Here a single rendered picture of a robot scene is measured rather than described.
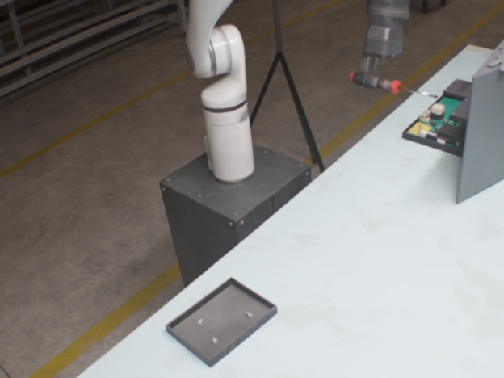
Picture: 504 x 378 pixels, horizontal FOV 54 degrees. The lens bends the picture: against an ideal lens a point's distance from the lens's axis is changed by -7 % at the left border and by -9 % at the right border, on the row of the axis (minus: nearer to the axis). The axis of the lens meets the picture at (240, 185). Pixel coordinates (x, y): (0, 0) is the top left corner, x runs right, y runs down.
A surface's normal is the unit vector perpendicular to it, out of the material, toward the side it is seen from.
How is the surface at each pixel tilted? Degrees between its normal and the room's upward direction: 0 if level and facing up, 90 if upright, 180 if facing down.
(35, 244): 0
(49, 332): 0
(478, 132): 90
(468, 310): 0
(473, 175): 90
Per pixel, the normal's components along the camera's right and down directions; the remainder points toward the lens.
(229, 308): -0.11, -0.82
